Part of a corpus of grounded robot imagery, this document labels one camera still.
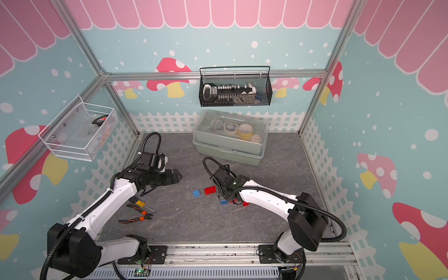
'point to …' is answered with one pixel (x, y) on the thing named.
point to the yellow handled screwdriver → (142, 204)
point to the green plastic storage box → (240, 137)
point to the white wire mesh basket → (79, 132)
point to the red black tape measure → (100, 120)
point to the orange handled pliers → (145, 215)
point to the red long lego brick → (210, 190)
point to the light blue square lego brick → (196, 193)
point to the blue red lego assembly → (225, 202)
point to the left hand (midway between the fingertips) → (173, 181)
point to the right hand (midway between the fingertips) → (226, 190)
